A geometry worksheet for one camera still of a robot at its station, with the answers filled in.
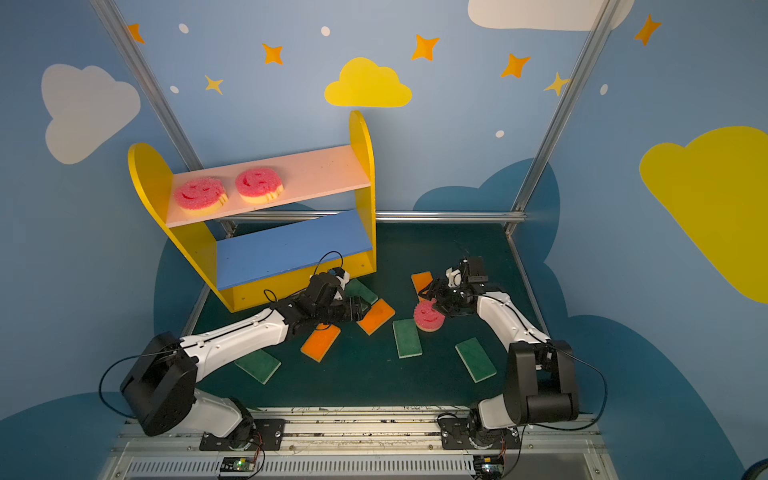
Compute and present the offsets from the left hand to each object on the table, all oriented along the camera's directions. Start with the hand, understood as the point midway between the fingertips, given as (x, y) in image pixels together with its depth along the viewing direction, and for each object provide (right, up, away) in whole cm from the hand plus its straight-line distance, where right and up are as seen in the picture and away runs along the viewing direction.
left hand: (363, 304), depth 85 cm
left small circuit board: (-29, -37, -13) cm, 49 cm away
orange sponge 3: (+20, +5, +21) cm, 29 cm away
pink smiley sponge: (+19, -6, +9) cm, 22 cm away
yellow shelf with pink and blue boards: (-36, +23, +17) cm, 46 cm away
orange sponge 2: (+4, -5, +10) cm, 12 cm away
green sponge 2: (+33, -17, +2) cm, 37 cm away
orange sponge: (-13, -12, +4) cm, 18 cm away
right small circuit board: (+33, -37, -13) cm, 51 cm away
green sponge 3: (-29, -17, -1) cm, 34 cm away
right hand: (+19, +2, +4) cm, 20 cm away
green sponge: (+13, -12, +6) cm, 19 cm away
